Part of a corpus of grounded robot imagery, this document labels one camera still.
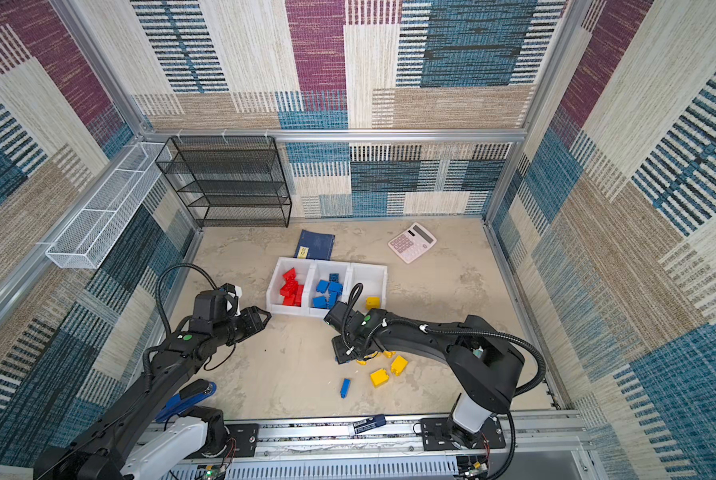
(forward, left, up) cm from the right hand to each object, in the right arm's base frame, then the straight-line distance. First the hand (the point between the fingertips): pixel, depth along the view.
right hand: (350, 354), depth 84 cm
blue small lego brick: (+22, +5, -1) cm, 22 cm away
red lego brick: (+17, +19, +1) cm, 25 cm away
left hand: (+9, +23, +9) cm, 26 cm away
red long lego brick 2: (+20, +16, 0) cm, 26 cm away
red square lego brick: (+26, +20, +1) cm, 32 cm away
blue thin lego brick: (-8, +1, -1) cm, 9 cm away
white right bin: (+25, -8, 0) cm, 26 cm away
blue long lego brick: (+24, +9, -1) cm, 26 cm away
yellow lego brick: (-9, -9, +24) cm, 27 cm away
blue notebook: (+41, +13, -1) cm, 43 cm away
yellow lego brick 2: (-3, -13, -1) cm, 14 cm away
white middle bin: (+28, +10, 0) cm, 30 cm away
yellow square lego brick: (+16, -7, +1) cm, 17 cm away
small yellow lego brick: (-1, -3, -2) cm, 4 cm away
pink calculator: (+41, -23, -1) cm, 47 cm away
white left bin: (+26, +14, +4) cm, 30 cm away
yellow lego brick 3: (-6, -8, -2) cm, 10 cm away
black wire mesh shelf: (+60, +43, +14) cm, 75 cm away
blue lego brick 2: (+27, +5, -1) cm, 27 cm away
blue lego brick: (+18, +10, -2) cm, 20 cm away
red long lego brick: (+21, +19, +2) cm, 28 cm away
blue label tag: (-17, -5, -1) cm, 17 cm away
